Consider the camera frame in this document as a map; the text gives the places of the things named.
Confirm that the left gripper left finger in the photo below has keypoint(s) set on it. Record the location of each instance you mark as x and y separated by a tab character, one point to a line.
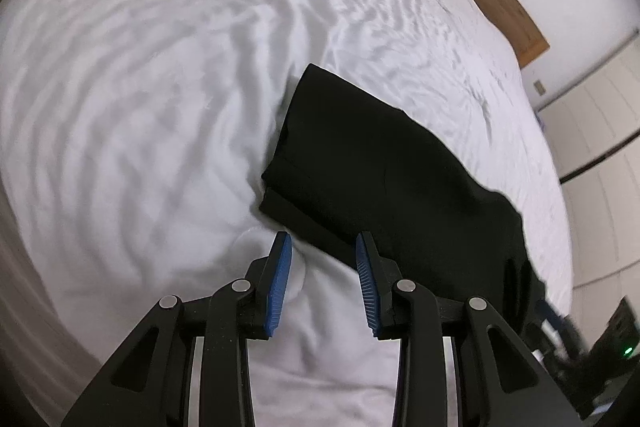
146	381

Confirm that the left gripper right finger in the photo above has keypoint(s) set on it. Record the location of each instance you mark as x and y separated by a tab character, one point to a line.
498	380

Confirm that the black pants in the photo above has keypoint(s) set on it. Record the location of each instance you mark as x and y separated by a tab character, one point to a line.
348	163

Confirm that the white wardrobe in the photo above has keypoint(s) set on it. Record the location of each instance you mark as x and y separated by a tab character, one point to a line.
593	133

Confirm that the white bed duvet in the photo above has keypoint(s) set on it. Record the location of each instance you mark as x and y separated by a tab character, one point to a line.
134	134

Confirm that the left wall socket plate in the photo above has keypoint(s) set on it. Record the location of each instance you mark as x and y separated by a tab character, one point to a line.
539	87

